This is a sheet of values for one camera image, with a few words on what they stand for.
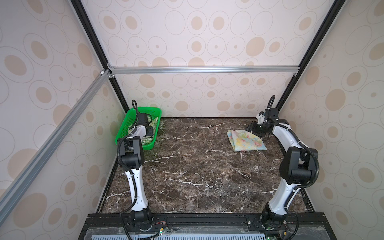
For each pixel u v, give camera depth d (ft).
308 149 1.61
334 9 2.26
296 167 1.68
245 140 3.41
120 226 2.38
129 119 3.67
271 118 2.45
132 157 1.98
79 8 2.21
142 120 2.86
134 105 3.05
